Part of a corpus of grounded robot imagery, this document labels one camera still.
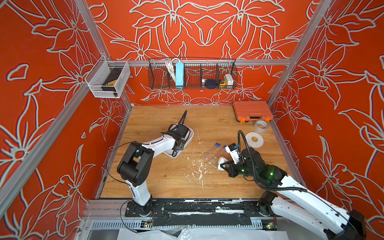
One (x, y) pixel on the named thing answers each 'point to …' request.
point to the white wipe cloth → (221, 160)
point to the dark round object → (211, 84)
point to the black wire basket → (196, 71)
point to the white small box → (229, 80)
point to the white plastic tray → (169, 153)
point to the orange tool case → (252, 111)
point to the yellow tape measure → (224, 84)
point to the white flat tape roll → (254, 139)
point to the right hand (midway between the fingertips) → (218, 167)
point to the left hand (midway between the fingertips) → (176, 143)
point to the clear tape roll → (261, 126)
